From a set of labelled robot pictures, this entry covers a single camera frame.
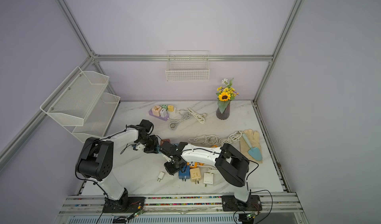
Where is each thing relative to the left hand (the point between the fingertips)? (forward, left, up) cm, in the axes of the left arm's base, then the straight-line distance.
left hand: (160, 146), depth 93 cm
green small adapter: (+30, 0, +6) cm, 30 cm away
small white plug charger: (-18, -3, 0) cm, 18 cm away
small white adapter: (+24, 0, +6) cm, 25 cm away
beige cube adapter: (-19, -23, +4) cm, 30 cm away
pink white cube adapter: (+25, +5, +7) cm, 27 cm away
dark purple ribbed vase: (+25, -45, +2) cm, 51 cm away
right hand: (-16, -10, +1) cm, 19 cm away
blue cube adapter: (-18, -17, +2) cm, 25 cm away
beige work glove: (+7, -62, -1) cm, 62 cm away
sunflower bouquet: (+24, -42, +24) cm, 54 cm away
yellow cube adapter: (+29, -5, +5) cm, 30 cm away
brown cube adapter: (0, -2, +6) cm, 7 cm away
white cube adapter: (-20, -30, 0) cm, 36 cm away
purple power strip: (+23, 0, 0) cm, 23 cm away
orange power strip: (-12, -22, +1) cm, 25 cm away
